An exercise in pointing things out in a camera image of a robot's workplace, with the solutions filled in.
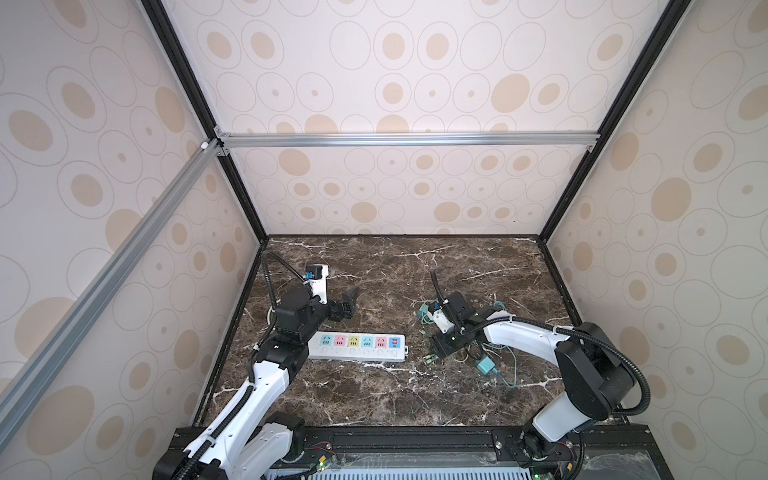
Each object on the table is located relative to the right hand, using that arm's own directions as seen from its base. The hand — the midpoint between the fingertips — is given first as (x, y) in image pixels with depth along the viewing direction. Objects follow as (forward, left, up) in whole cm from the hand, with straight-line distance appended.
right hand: (449, 342), depth 91 cm
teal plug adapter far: (+8, +8, +3) cm, 12 cm away
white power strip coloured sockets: (-4, +27, +3) cm, 28 cm away
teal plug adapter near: (-7, -9, +1) cm, 12 cm away
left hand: (+3, +27, +23) cm, 36 cm away
